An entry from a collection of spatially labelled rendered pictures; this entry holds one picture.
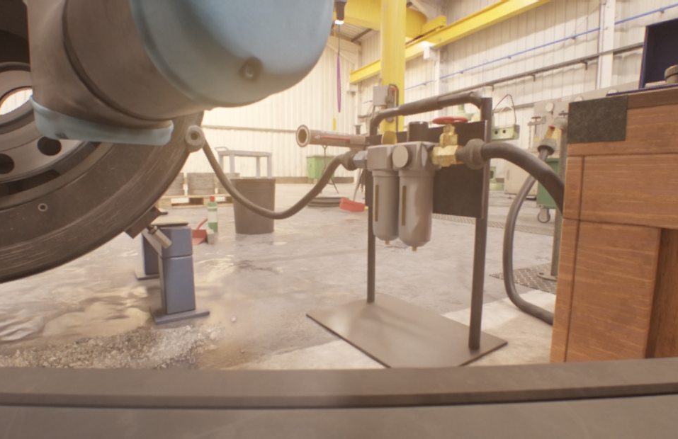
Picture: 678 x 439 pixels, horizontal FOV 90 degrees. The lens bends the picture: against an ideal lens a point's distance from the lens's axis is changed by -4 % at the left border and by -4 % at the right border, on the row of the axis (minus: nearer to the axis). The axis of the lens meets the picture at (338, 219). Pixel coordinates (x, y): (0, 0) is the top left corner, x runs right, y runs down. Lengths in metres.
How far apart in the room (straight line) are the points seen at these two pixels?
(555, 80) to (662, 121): 12.00
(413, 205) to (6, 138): 0.77
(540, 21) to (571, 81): 2.21
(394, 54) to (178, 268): 3.56
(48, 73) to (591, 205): 0.49
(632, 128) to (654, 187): 0.06
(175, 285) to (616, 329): 0.95
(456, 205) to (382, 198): 0.18
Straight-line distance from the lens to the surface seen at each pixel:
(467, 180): 0.80
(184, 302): 1.09
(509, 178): 7.01
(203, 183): 4.88
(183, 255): 1.06
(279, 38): 0.17
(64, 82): 0.28
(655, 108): 0.45
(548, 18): 13.11
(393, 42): 4.26
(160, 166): 0.68
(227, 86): 0.17
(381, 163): 0.87
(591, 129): 0.46
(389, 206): 0.87
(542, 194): 3.40
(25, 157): 0.81
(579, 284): 0.48
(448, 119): 0.76
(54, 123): 0.29
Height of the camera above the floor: 0.39
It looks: 7 degrees down
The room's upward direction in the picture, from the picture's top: straight up
